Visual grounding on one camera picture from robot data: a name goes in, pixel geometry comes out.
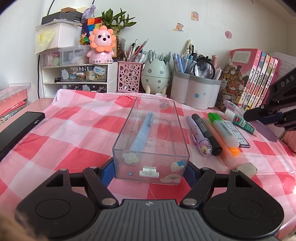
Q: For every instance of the clear storage drawers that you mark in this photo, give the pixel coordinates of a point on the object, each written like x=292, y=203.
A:
x=73, y=55

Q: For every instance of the open paper document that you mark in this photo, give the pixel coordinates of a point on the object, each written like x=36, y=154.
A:
x=286, y=64

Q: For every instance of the bamboo plant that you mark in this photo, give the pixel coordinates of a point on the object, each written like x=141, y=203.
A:
x=117, y=22

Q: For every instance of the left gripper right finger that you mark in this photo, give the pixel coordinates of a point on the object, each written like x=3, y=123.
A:
x=191, y=174

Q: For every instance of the magnifying glass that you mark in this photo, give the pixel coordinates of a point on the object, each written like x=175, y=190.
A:
x=204, y=69

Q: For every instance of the white box with note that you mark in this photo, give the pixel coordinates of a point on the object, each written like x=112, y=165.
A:
x=57, y=35

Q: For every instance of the pink checkered cloth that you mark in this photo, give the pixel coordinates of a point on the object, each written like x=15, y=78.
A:
x=79, y=131

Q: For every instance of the white flower-shaped pen holder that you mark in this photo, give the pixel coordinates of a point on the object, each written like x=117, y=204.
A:
x=194, y=91

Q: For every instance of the light blue pen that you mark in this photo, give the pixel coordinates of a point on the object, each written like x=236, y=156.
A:
x=143, y=133

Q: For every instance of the pink lion toy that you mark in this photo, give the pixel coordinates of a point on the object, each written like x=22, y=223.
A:
x=102, y=42

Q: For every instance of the green highlighter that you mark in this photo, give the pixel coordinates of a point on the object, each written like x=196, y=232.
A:
x=227, y=135

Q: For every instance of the green egg pen holder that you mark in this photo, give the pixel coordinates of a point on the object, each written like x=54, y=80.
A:
x=156, y=76

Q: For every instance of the black box on top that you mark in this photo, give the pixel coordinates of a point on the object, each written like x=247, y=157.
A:
x=69, y=14

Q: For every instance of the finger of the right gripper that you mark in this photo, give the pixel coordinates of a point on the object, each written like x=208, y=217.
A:
x=263, y=114
x=287, y=122

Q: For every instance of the orange highlighter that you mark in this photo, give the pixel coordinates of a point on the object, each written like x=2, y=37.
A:
x=229, y=156

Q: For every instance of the pink boxed book set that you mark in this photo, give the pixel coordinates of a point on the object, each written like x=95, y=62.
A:
x=246, y=78

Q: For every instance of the purple cartoon multicolour pen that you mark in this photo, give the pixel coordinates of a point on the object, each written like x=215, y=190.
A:
x=201, y=142

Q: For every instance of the white desktop drawer unit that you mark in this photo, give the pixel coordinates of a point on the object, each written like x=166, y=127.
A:
x=100, y=78

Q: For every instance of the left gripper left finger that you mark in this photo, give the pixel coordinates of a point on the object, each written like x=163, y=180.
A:
x=107, y=172

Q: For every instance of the white eraser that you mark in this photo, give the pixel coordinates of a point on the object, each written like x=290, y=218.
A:
x=248, y=169

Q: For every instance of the green white glue stick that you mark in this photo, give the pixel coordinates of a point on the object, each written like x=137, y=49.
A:
x=240, y=122

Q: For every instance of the black marker pen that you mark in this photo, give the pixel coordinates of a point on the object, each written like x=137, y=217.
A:
x=216, y=148

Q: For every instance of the pencil lead refill case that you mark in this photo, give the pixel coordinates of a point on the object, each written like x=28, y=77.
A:
x=243, y=143

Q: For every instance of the clear plastic organizer box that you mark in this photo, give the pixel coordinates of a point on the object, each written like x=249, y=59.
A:
x=165, y=155

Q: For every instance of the pink perforated pen holder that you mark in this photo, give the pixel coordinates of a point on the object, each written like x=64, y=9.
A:
x=128, y=78

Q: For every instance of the black phone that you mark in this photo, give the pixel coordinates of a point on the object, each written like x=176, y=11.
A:
x=13, y=133

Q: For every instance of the rubik's cube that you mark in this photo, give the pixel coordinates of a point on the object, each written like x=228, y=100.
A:
x=94, y=23

